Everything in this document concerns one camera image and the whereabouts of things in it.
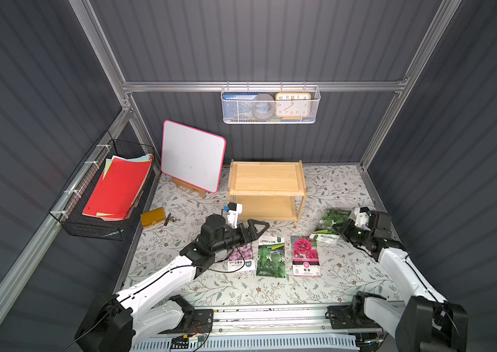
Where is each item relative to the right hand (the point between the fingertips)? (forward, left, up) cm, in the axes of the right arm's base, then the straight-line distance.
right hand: (340, 226), depth 85 cm
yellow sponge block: (+9, +81, -9) cm, 82 cm away
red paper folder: (+3, +78, +21) cm, 81 cm away
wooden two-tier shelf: (+9, +28, +11) cm, 32 cm away
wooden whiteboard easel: (+25, +67, -8) cm, 72 cm away
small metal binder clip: (+9, +72, -9) cm, 73 cm away
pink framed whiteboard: (+29, +61, +9) cm, 69 cm away
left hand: (-8, +31, +11) cm, 34 cm away
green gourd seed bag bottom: (-2, +6, -3) cm, 6 cm away
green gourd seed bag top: (-10, +27, -10) cm, 31 cm away
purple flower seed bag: (-10, +39, -9) cm, 41 cm away
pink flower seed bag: (-8, +13, -11) cm, 19 cm away
